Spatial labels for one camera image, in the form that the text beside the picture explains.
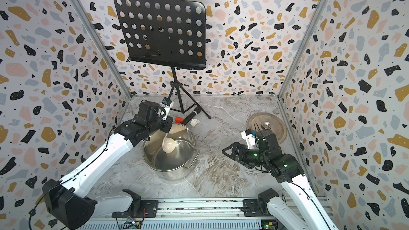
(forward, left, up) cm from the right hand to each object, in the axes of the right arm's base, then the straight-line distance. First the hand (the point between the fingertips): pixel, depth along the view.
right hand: (228, 156), depth 66 cm
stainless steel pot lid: (+36, -29, -23) cm, 51 cm away
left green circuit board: (-23, +43, -25) cm, 55 cm away
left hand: (+19, +27, +2) cm, 33 cm away
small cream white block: (+32, +21, -20) cm, 43 cm away
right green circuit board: (-20, -19, -26) cm, 38 cm away
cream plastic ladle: (+15, +33, -18) cm, 40 cm away
